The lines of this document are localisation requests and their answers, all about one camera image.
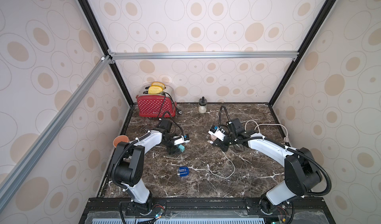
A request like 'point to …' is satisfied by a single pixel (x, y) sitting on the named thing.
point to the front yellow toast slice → (155, 89)
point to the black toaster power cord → (178, 111)
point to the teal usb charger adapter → (181, 148)
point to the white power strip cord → (286, 138)
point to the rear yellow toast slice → (158, 84)
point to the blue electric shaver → (183, 171)
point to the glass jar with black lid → (202, 105)
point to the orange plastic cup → (120, 138)
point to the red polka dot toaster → (156, 105)
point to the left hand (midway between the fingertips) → (181, 144)
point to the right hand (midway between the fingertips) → (213, 145)
